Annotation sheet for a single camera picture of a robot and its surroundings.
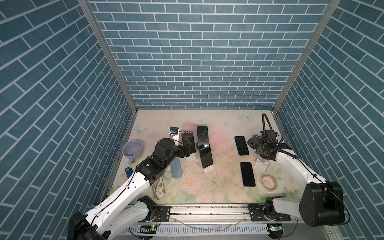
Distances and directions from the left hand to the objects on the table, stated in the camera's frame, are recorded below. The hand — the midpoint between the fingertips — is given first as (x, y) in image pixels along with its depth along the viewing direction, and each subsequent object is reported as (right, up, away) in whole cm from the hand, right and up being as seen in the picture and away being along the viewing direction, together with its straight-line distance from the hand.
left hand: (184, 140), depth 76 cm
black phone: (+10, +1, +18) cm, 21 cm away
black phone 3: (+37, -7, +26) cm, 45 cm away
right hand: (+46, -6, +12) cm, 48 cm away
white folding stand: (+45, -16, +13) cm, 50 cm away
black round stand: (+43, -4, +20) cm, 47 cm away
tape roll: (+48, -25, +9) cm, 55 cm away
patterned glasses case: (-14, -26, +3) cm, 30 cm away
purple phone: (+1, -1, +11) cm, 11 cm away
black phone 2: (+36, -22, +11) cm, 44 cm away
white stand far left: (+3, -13, +17) cm, 22 cm away
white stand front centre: (+13, -19, +13) cm, 26 cm away
